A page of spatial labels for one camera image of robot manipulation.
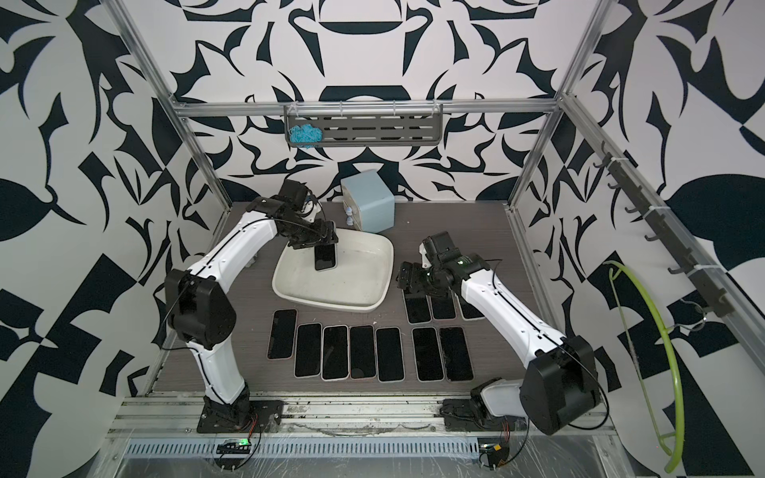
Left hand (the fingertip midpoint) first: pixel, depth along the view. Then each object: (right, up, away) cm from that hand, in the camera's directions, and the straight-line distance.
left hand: (321, 235), depth 89 cm
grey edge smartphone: (-3, -32, -3) cm, 33 cm away
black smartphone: (+13, -33, -4) cm, 36 cm away
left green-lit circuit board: (-16, -51, -16) cm, 56 cm away
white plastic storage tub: (+11, -15, +10) cm, 21 cm away
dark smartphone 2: (+29, -23, +3) cm, 37 cm away
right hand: (+24, -12, -7) cm, 28 cm away
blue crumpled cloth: (-5, +30, +3) cm, 31 cm away
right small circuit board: (+45, -51, -17) cm, 70 cm away
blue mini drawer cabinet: (+13, +11, +12) cm, 21 cm away
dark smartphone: (+20, -33, -5) cm, 39 cm away
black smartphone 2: (+36, -22, +3) cm, 43 cm away
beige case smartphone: (-11, -28, -2) cm, 30 cm away
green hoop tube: (+68, -22, -37) cm, 81 cm away
